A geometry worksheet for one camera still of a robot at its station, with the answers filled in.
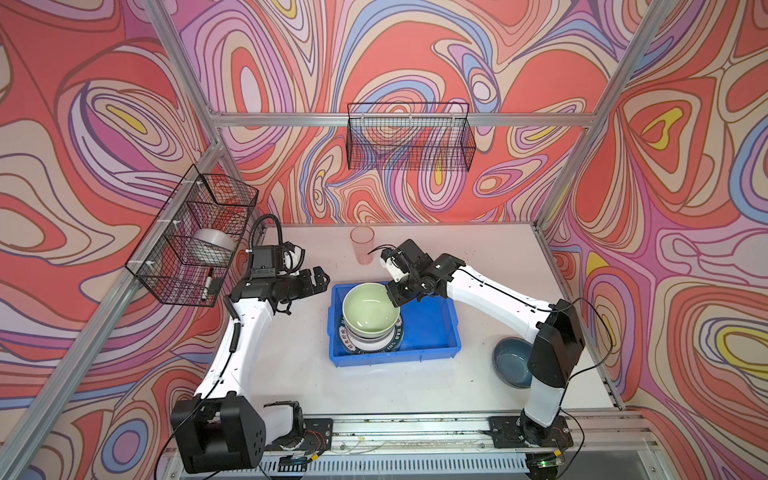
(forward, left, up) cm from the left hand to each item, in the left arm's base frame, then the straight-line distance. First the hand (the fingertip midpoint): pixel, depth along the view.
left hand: (317, 279), depth 81 cm
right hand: (-4, -21, -5) cm, 22 cm away
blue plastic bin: (-7, -32, -18) cm, 38 cm away
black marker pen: (-6, +25, +7) cm, 26 cm away
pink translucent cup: (+21, -11, -6) cm, 24 cm away
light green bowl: (-7, -14, -5) cm, 17 cm away
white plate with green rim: (-11, -22, -15) cm, 29 cm away
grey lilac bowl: (-14, -14, -11) cm, 23 cm away
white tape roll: (0, +23, +13) cm, 27 cm away
